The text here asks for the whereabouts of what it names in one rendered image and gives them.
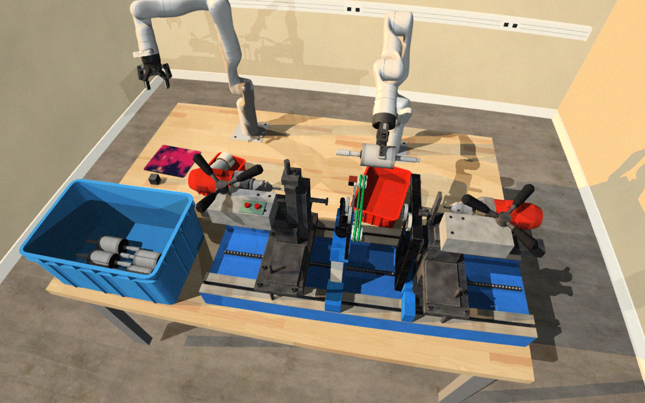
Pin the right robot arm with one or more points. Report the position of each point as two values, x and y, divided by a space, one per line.
220 11

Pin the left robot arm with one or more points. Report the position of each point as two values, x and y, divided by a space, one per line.
394 68

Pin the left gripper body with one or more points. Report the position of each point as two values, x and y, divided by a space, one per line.
379 118

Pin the dark red and navy mat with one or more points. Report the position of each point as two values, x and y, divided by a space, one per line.
172 161

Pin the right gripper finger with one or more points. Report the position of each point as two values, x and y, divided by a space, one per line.
144 77
165 75

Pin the blue plastic crate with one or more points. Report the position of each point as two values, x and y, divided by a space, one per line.
148 218

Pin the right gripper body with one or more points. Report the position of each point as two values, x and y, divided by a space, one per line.
150 62

